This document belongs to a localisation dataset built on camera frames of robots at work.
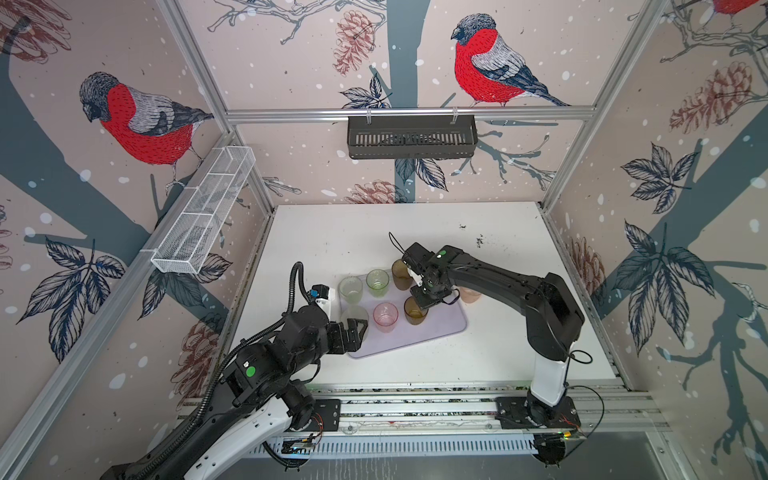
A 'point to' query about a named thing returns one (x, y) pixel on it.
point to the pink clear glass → (385, 316)
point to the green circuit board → (302, 446)
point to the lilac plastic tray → (447, 317)
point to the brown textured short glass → (414, 314)
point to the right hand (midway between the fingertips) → (421, 306)
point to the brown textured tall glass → (401, 275)
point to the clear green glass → (377, 282)
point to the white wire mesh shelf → (205, 210)
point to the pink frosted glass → (469, 296)
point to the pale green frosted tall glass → (354, 312)
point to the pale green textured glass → (352, 288)
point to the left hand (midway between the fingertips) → (353, 327)
